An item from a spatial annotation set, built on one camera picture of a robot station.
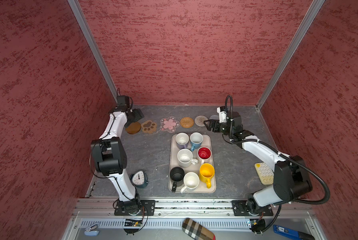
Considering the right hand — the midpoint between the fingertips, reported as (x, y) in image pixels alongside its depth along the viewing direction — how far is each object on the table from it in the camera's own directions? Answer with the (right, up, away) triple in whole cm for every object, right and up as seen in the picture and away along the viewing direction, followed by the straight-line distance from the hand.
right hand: (207, 124), depth 87 cm
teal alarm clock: (-39, -29, -8) cm, 49 cm away
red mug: (-1, -18, +5) cm, 19 cm away
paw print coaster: (-40, -2, +20) cm, 45 cm away
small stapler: (-57, -48, -20) cm, 77 cm away
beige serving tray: (-10, -27, 0) cm, 28 cm away
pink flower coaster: (-25, -1, +23) cm, 34 cm away
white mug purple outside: (-15, -11, +10) cm, 21 cm away
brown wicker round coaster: (-12, +1, +23) cm, 26 cm away
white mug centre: (-14, -21, +3) cm, 25 cm away
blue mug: (-6, -10, +8) cm, 14 cm away
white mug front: (-10, -32, -6) cm, 34 cm away
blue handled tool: (+34, -48, -22) cm, 63 cm away
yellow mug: (-1, -28, -2) cm, 28 cm away
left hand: (-44, +2, +6) cm, 44 cm away
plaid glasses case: (-9, -48, -21) cm, 53 cm away
